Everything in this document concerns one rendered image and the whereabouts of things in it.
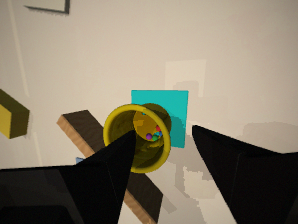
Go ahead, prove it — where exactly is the olive yellow cup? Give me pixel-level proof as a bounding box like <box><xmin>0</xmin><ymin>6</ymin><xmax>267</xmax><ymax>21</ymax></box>
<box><xmin>103</xmin><ymin>103</ymin><xmax>172</xmax><ymax>173</ymax></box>

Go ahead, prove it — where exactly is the long wooden rail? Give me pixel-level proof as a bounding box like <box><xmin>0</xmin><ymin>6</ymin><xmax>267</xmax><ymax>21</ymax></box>
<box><xmin>56</xmin><ymin>110</ymin><xmax>163</xmax><ymax>224</ymax></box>

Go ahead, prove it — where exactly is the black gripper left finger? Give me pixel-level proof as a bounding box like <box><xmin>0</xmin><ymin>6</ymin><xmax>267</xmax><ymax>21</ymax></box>
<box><xmin>0</xmin><ymin>130</ymin><xmax>136</xmax><ymax>224</ymax></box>

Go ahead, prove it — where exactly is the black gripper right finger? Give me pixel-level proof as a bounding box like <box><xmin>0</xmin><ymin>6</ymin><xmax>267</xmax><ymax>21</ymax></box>
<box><xmin>192</xmin><ymin>125</ymin><xmax>298</xmax><ymax>224</ymax></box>

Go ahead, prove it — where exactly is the olive yellow flat block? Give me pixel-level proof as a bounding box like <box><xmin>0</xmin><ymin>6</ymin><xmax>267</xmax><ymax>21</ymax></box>
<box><xmin>0</xmin><ymin>89</ymin><xmax>30</xmax><ymax>139</ymax></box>

